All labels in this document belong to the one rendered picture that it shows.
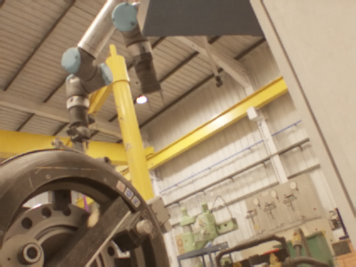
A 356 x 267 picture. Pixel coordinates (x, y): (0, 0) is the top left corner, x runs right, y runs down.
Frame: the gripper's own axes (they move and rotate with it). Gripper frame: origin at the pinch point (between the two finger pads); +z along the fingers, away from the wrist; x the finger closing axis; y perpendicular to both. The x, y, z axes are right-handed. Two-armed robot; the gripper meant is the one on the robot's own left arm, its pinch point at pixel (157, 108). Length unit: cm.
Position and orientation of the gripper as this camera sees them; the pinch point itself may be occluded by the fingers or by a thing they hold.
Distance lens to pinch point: 128.8
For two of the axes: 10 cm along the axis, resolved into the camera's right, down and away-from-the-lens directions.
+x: -9.2, 2.9, -2.5
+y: -2.6, 0.2, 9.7
